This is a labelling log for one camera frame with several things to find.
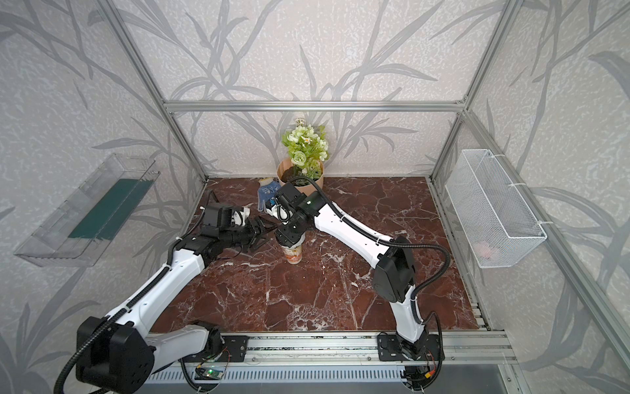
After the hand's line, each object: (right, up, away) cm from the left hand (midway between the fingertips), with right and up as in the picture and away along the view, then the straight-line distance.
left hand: (274, 230), depth 78 cm
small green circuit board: (-17, -41, -7) cm, 45 cm away
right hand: (+3, -1, +4) cm, 5 cm away
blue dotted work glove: (-13, +13, +37) cm, 42 cm away
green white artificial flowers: (+9, +30, +15) cm, 34 cm away
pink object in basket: (+64, -5, -5) cm, 64 cm away
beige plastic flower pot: (-2, +22, +27) cm, 35 cm away
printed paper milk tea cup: (+5, -9, +7) cm, 12 cm away
